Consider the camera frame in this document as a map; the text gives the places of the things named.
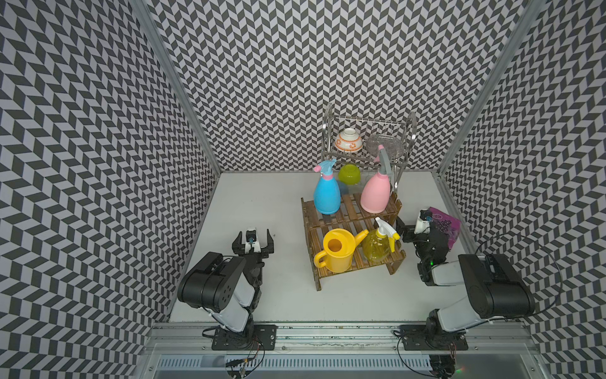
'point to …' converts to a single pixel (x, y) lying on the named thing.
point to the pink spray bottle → (375, 195)
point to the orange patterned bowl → (348, 140)
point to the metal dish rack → (332, 125)
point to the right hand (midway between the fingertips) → (408, 218)
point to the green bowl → (349, 174)
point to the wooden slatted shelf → (353, 217)
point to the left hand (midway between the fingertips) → (254, 232)
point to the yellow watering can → (339, 245)
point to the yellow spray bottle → (376, 242)
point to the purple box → (447, 224)
